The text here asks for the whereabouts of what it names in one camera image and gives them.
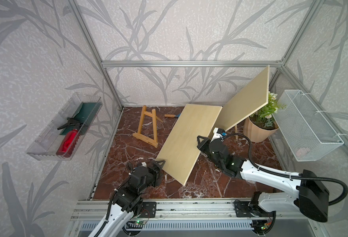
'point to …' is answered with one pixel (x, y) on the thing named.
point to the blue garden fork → (172, 115)
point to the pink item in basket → (300, 152)
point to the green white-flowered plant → (266, 114)
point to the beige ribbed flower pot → (256, 134)
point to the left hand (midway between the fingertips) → (166, 168)
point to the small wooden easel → (153, 142)
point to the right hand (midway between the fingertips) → (196, 136)
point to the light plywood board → (180, 153)
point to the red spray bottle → (68, 143)
